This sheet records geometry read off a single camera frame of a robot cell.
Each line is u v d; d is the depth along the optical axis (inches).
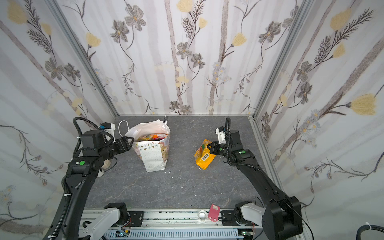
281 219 15.4
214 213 30.1
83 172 17.8
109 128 24.5
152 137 32.1
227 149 24.5
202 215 29.9
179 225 28.9
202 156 31.6
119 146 24.4
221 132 28.8
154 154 31.5
